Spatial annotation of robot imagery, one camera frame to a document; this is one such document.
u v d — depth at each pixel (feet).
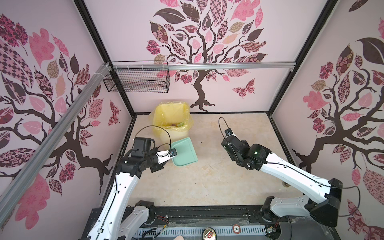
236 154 1.75
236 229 2.30
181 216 2.47
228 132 2.08
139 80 4.00
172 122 3.30
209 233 1.97
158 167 2.08
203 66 3.11
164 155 2.01
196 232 2.29
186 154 2.56
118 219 1.35
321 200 1.32
